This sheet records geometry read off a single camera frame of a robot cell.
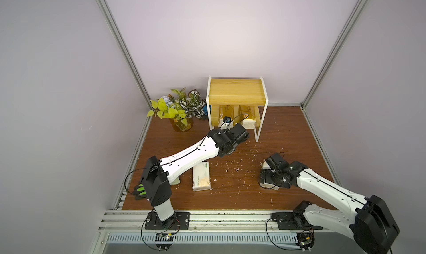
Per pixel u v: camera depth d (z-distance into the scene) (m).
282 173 0.61
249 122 0.83
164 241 0.71
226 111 0.86
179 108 0.86
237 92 0.87
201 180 0.79
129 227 0.73
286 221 0.73
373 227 0.39
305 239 0.70
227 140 0.53
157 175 0.42
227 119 0.69
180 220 0.74
